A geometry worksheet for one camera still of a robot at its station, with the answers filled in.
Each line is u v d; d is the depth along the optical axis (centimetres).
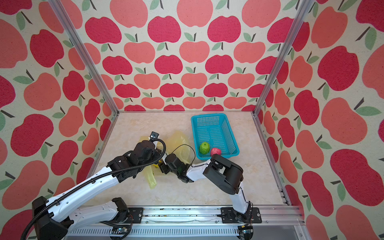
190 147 80
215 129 111
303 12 71
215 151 91
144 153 56
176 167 70
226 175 49
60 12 71
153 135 65
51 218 39
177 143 80
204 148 93
